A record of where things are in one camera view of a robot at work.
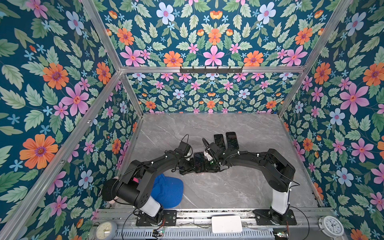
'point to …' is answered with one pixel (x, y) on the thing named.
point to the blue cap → (168, 191)
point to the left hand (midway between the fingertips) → (199, 168)
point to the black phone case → (232, 140)
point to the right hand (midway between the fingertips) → (201, 169)
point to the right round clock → (330, 226)
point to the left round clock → (106, 230)
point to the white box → (228, 224)
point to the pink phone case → (199, 162)
